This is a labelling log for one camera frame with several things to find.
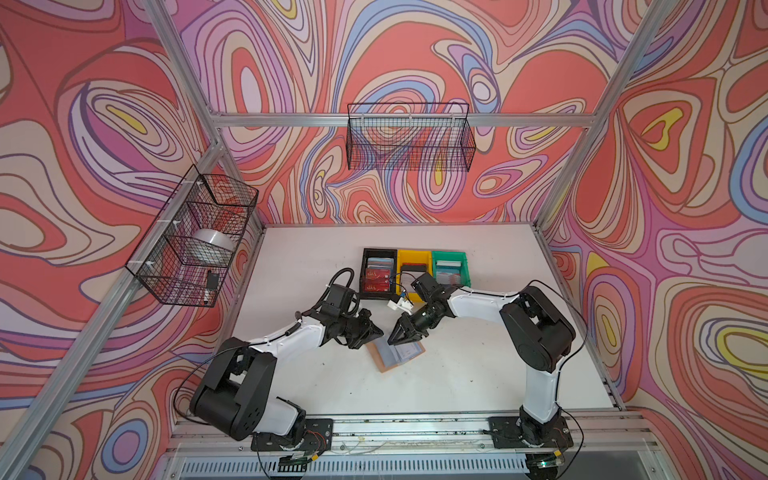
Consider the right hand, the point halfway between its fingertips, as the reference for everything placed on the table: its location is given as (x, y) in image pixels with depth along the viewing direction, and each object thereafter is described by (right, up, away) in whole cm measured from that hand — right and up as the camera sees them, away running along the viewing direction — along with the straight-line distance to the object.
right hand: (395, 349), depth 83 cm
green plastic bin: (+16, +27, +18) cm, 36 cm away
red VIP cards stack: (-5, +20, +18) cm, 27 cm away
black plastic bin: (-8, +27, +20) cm, 35 cm away
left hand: (-2, +4, 0) cm, 5 cm away
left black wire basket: (-54, +25, -17) cm, 62 cm away
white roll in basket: (-45, +29, -13) cm, 55 cm away
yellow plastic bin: (+6, +26, +19) cm, 33 cm away
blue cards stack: (+19, +21, +19) cm, 34 cm away
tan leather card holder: (-2, -2, +1) cm, 3 cm away
